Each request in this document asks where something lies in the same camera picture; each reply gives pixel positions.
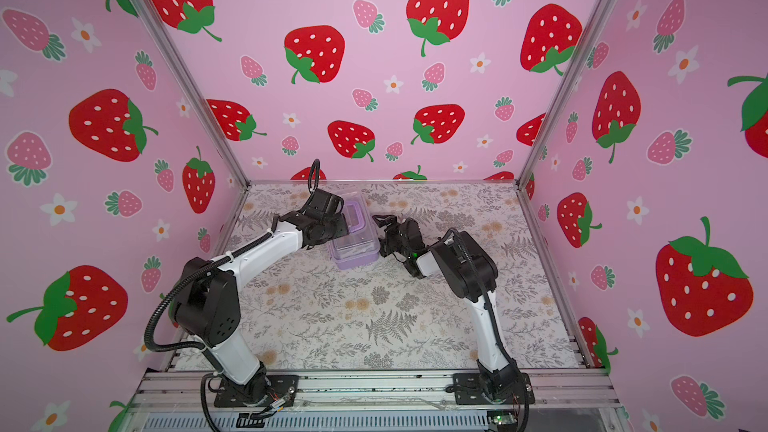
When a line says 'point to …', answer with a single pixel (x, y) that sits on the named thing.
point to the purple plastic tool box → (361, 247)
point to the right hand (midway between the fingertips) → (369, 226)
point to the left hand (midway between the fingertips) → (344, 226)
